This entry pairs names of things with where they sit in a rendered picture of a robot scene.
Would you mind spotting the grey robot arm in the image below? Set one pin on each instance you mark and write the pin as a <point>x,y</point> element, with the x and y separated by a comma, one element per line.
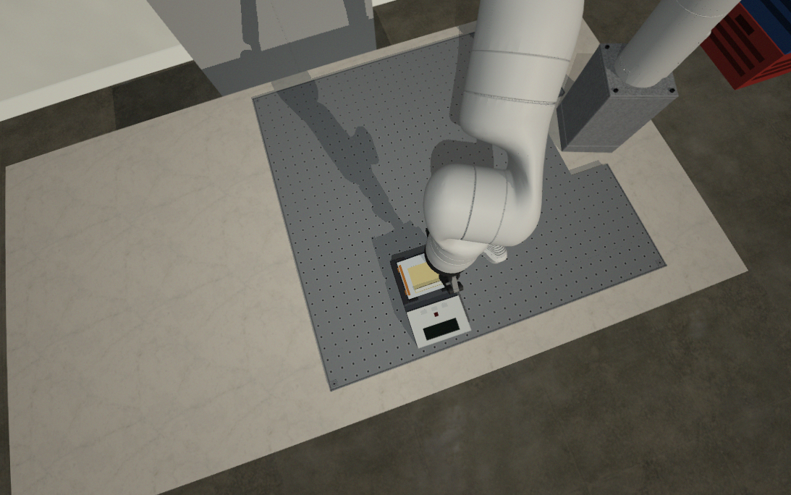
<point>520,55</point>

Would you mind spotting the grey and white cassette dock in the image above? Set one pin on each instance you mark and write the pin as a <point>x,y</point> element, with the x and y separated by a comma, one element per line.
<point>434,316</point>

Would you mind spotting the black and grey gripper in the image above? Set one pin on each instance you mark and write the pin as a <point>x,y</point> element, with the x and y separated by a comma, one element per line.
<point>450,281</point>

